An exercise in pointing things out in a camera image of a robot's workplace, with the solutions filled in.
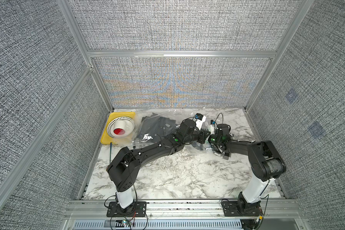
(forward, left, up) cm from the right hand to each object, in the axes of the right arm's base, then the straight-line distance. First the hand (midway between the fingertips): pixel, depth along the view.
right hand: (199, 131), depth 95 cm
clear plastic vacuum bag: (+20, +11, -8) cm, 24 cm away
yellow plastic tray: (-2, +63, -7) cm, 63 cm away
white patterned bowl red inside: (+4, +53, -1) cm, 54 cm away
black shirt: (0, +30, +4) cm, 30 cm away
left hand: (-11, -4, +16) cm, 20 cm away
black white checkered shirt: (-15, -15, -4) cm, 22 cm away
